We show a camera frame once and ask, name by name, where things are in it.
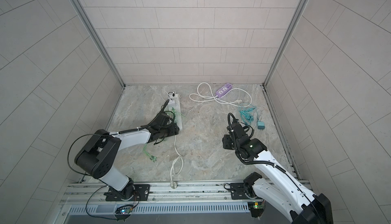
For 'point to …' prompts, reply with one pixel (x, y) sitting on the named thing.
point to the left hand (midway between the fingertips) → (179, 127)
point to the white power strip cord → (174, 184)
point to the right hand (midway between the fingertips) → (224, 140)
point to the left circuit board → (126, 209)
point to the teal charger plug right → (261, 125)
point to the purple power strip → (223, 89)
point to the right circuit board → (260, 205)
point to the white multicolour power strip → (175, 103)
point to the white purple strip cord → (227, 103)
